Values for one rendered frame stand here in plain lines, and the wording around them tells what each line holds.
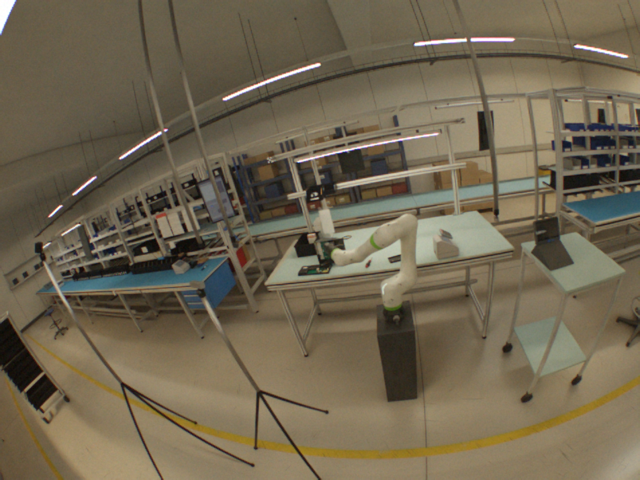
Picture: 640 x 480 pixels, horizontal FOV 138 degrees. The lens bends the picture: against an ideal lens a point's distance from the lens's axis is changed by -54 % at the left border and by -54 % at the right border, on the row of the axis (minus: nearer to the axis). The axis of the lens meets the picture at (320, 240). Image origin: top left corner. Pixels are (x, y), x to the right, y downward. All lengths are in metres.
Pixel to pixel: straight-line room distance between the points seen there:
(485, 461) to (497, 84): 6.53
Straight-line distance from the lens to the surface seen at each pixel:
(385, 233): 1.44
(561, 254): 1.85
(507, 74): 6.94
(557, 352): 2.35
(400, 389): 2.16
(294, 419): 2.41
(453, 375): 2.45
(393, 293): 1.67
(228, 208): 2.98
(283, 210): 6.16
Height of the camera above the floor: 1.96
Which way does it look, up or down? 21 degrees down
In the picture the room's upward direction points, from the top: 15 degrees counter-clockwise
